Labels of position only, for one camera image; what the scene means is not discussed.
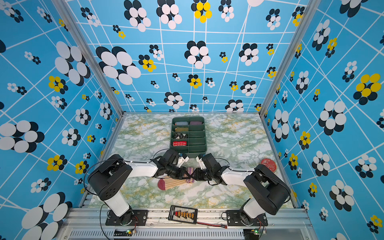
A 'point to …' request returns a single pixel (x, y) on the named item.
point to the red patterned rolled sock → (177, 143)
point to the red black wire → (220, 225)
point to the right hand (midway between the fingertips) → (192, 176)
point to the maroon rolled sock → (195, 122)
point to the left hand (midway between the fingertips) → (191, 177)
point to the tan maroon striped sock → (165, 183)
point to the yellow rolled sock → (182, 129)
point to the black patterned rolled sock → (179, 135)
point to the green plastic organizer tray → (188, 135)
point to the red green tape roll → (270, 163)
